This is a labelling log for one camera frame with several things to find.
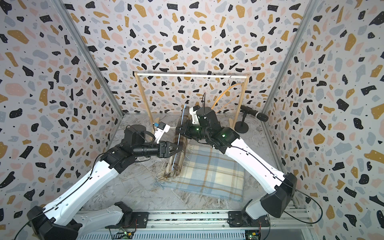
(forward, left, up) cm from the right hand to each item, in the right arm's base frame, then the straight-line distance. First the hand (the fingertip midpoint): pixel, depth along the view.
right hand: (174, 129), depth 65 cm
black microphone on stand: (+33, -40, -35) cm, 63 cm away
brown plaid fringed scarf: (-10, 0, -13) cm, 16 cm away
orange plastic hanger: (+51, -30, -12) cm, 61 cm away
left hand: (-6, -3, -5) cm, 9 cm away
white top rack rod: (+50, -5, -3) cm, 51 cm away
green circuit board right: (-33, -37, -39) cm, 63 cm away
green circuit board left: (-35, +26, -39) cm, 59 cm away
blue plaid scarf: (-3, -15, -36) cm, 39 cm away
